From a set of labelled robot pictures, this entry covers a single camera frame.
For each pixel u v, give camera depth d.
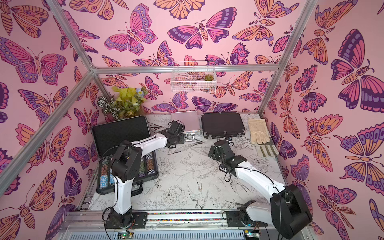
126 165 0.54
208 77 0.92
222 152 0.65
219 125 1.09
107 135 0.92
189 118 1.17
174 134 0.78
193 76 0.95
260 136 1.05
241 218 0.65
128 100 0.97
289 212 0.40
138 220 0.73
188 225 0.73
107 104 0.93
